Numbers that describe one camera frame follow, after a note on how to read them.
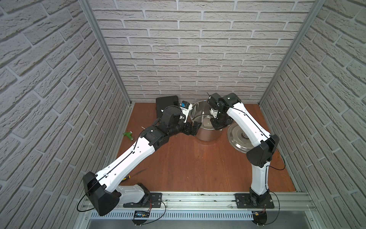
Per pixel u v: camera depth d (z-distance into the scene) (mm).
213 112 761
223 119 669
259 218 696
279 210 696
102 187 378
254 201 645
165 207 681
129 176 812
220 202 761
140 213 724
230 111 559
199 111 955
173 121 515
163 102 1176
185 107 588
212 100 663
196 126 627
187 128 608
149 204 721
